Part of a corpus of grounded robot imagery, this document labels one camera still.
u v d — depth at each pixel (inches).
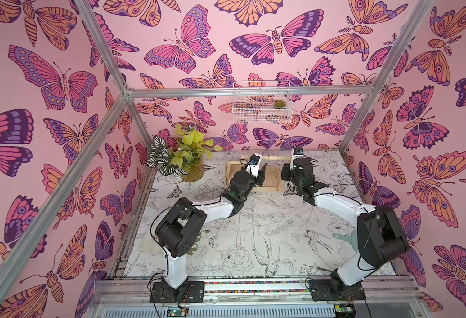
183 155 35.4
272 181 39.3
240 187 26.3
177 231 19.5
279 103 36.9
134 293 29.3
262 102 37.7
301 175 27.3
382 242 17.8
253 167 29.1
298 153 30.6
